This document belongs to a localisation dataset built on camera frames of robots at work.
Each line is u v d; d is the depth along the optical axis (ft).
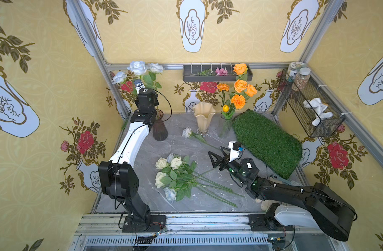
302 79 2.62
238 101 2.56
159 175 2.77
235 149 2.19
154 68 2.74
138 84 2.18
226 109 2.68
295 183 2.81
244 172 1.98
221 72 2.88
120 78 2.59
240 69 2.68
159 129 3.22
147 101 1.92
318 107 2.30
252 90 2.68
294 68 2.81
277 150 3.20
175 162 2.81
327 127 2.55
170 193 2.56
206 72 2.88
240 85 2.61
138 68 2.17
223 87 2.85
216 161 2.26
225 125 3.30
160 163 2.81
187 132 3.43
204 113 3.22
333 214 1.37
